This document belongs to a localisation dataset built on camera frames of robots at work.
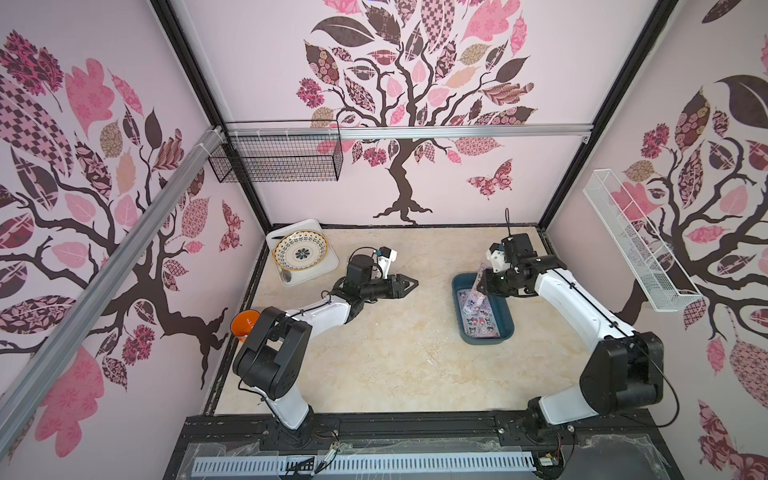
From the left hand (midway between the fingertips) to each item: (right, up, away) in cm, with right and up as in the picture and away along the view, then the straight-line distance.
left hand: (412, 287), depth 86 cm
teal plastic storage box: (+30, -7, +11) cm, 33 cm away
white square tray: (-29, +7, +22) cm, 37 cm away
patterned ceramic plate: (-42, +11, +27) cm, 51 cm away
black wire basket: (-43, +43, +9) cm, 62 cm away
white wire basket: (+61, +12, -6) cm, 62 cm away
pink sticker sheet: (+20, -4, -1) cm, 20 cm away
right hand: (+21, -1, -1) cm, 21 cm away
